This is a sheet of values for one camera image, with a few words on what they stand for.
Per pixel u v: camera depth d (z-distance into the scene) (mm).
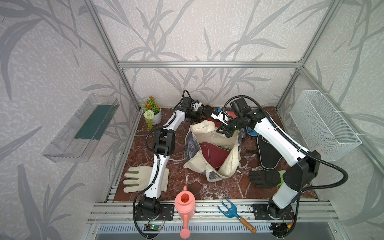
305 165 429
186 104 906
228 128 690
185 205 657
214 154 904
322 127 642
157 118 1050
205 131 788
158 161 666
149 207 643
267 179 829
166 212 736
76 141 632
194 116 963
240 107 618
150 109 1015
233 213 737
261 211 730
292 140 476
